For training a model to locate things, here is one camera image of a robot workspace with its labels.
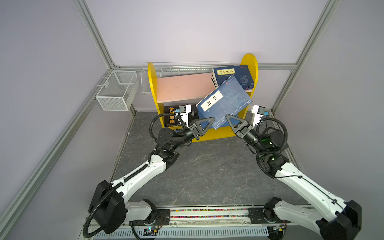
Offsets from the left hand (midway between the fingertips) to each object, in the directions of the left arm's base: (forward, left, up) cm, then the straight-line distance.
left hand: (215, 123), depth 58 cm
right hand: (+1, -4, +2) cm, 4 cm away
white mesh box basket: (+49, +59, -20) cm, 79 cm away
